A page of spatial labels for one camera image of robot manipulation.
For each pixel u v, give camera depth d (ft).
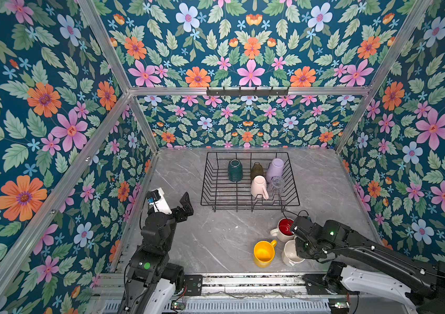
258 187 2.93
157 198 1.86
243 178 3.36
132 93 3.03
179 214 2.03
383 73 2.81
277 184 3.14
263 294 2.36
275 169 3.07
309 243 1.88
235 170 3.19
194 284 2.42
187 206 2.07
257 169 3.41
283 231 2.56
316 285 2.35
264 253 2.63
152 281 1.54
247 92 3.00
